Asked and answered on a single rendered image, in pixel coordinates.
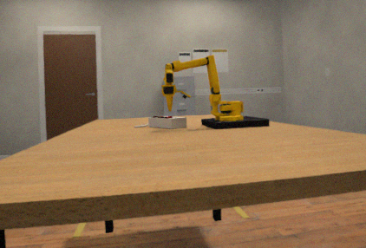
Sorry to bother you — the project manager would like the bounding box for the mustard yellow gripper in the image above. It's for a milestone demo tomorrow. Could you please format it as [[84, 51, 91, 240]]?
[[161, 84, 191, 112]]

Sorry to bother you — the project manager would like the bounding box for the white switch panel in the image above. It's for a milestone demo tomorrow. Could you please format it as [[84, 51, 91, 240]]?
[[135, 116, 187, 129]]

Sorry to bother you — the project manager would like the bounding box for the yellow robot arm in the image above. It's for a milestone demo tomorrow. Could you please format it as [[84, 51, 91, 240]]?
[[163, 55, 244, 121]]

